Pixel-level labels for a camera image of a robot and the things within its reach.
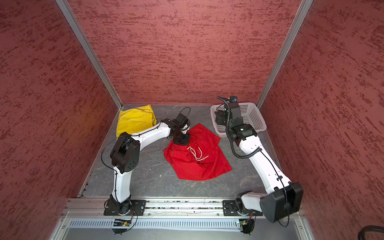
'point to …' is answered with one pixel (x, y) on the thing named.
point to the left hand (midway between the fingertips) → (187, 145)
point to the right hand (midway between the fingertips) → (221, 116)
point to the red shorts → (202, 159)
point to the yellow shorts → (134, 121)
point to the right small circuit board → (242, 223)
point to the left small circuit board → (119, 222)
